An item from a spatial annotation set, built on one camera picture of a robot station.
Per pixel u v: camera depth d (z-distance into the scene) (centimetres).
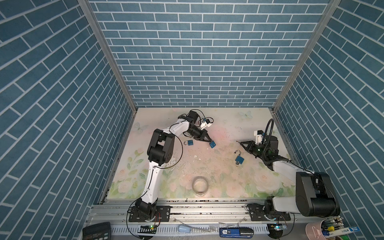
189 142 100
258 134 84
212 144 94
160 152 60
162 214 73
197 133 88
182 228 69
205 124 92
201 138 87
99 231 67
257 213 74
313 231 64
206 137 93
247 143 85
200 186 83
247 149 79
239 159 94
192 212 76
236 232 65
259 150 77
